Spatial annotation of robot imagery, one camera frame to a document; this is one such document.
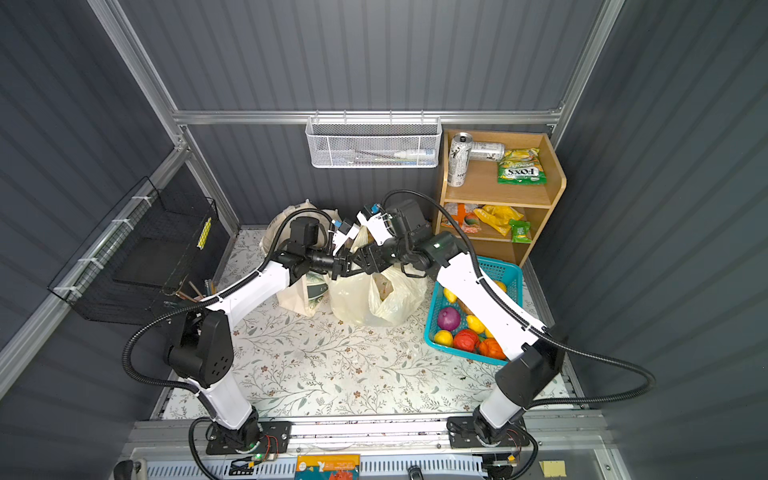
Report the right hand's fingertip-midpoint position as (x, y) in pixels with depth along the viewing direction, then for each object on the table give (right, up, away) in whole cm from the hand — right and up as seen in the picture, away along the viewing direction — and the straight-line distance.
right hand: (364, 254), depth 73 cm
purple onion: (+24, -19, +16) cm, 34 cm away
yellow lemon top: (+32, -21, +14) cm, 40 cm away
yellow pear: (+26, -14, +22) cm, 37 cm away
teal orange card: (-8, -50, -4) cm, 51 cm away
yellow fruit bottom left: (+22, -24, +13) cm, 35 cm away
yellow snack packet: (+42, +12, +23) cm, 50 cm away
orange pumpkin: (+34, -26, +9) cm, 44 cm away
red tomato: (+28, -24, +9) cm, 38 cm away
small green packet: (+48, +7, +21) cm, 53 cm away
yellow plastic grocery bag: (-3, -12, +4) cm, 13 cm away
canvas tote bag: (-19, -13, +17) cm, 29 cm away
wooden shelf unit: (+40, +20, +15) cm, 47 cm away
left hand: (+2, -4, +4) cm, 6 cm away
